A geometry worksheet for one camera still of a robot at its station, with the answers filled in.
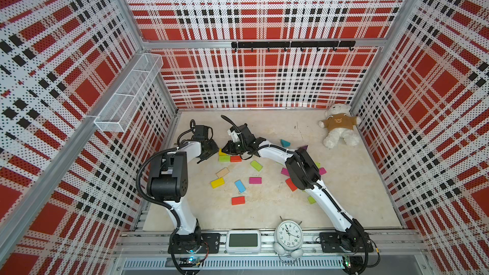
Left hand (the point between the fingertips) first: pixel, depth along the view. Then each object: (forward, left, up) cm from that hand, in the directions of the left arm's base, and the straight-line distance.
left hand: (216, 149), depth 100 cm
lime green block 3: (-9, -53, -2) cm, 54 cm away
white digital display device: (-43, -16, +3) cm, 46 cm away
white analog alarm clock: (-43, -34, +2) cm, 55 cm away
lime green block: (-5, -4, -2) cm, 7 cm away
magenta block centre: (-17, -21, -2) cm, 27 cm away
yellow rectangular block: (-18, -3, -2) cm, 19 cm away
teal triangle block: (+5, -37, -2) cm, 37 cm away
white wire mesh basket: (+9, +46, +20) cm, 51 cm away
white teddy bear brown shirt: (+13, -68, +5) cm, 69 cm away
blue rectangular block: (-19, -13, -3) cm, 24 cm away
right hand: (-2, -4, +1) cm, 5 cm away
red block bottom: (-27, -13, -2) cm, 30 cm away
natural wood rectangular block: (-13, -4, -1) cm, 14 cm away
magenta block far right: (-13, -54, -2) cm, 56 cm away
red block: (-8, -11, +3) cm, 14 cm away
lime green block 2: (-9, -21, -2) cm, 23 cm away
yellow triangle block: (-3, -3, +1) cm, 5 cm away
